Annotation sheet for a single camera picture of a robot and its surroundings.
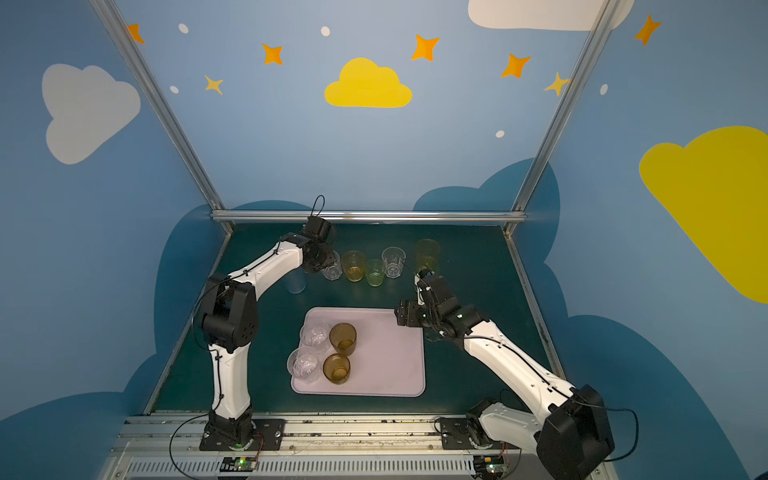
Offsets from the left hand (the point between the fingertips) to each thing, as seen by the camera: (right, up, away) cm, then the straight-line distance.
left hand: (331, 259), depth 99 cm
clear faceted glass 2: (-5, -30, -13) cm, 34 cm away
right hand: (+25, -13, -18) cm, 34 cm away
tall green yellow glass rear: (+32, +2, -1) cm, 33 cm away
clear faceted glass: (0, -5, +5) cm, 7 cm away
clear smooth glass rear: (+22, 0, +8) cm, 23 cm away
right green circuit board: (+44, -50, -28) cm, 72 cm away
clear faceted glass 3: (-2, -22, -12) cm, 26 cm away
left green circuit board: (-17, -49, -29) cm, 59 cm away
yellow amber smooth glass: (+7, -1, +7) cm, 10 cm away
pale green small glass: (+15, -4, +5) cm, 16 cm away
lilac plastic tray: (+20, -31, -9) cm, 38 cm away
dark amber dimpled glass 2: (+5, -31, -15) cm, 35 cm away
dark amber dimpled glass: (+6, -23, -12) cm, 27 cm away
